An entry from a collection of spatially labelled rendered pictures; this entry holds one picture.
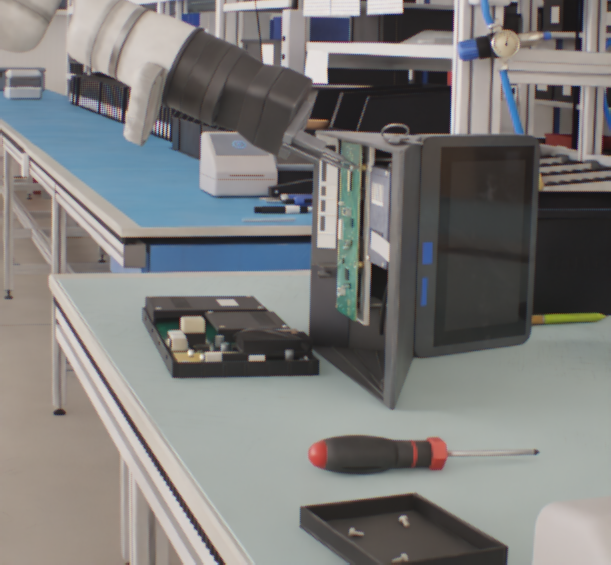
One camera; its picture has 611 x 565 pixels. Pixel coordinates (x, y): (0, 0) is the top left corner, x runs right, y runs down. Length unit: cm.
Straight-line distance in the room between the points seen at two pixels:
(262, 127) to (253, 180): 208
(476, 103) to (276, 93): 166
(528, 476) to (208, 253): 190
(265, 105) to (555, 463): 43
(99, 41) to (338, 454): 49
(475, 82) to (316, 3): 99
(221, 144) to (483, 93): 78
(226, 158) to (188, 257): 58
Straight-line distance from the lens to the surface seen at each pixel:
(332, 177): 136
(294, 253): 289
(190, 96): 128
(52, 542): 381
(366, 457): 98
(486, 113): 291
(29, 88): 870
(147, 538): 184
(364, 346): 137
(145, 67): 124
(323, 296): 137
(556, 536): 47
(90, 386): 150
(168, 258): 283
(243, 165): 337
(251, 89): 127
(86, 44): 131
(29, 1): 133
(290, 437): 108
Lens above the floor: 129
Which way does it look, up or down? 8 degrees down
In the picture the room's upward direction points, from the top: 2 degrees clockwise
